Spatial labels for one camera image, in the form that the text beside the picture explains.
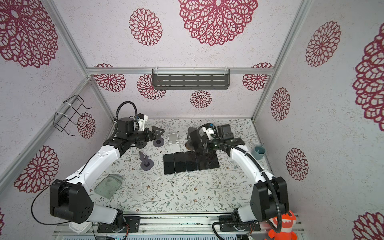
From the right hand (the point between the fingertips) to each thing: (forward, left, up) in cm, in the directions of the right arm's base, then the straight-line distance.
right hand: (201, 143), depth 83 cm
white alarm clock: (-41, +56, -14) cm, 71 cm away
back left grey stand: (+13, +30, -18) cm, 37 cm away
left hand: (+2, +23, +4) cm, 24 cm away
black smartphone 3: (-3, +13, -18) cm, 22 cm away
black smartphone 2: (-2, +21, -21) cm, 30 cm away
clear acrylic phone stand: (+11, +18, -15) cm, 26 cm away
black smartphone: (+4, +4, -1) cm, 6 cm away
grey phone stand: (-6, +33, -16) cm, 37 cm away
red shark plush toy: (-34, -39, -11) cm, 53 cm away
